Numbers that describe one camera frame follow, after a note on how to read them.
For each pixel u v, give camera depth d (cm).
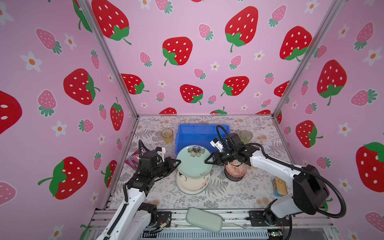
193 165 76
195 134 108
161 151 73
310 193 43
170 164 67
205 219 72
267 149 94
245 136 105
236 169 84
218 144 77
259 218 73
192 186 83
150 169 59
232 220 76
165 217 75
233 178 79
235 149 66
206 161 76
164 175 71
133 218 58
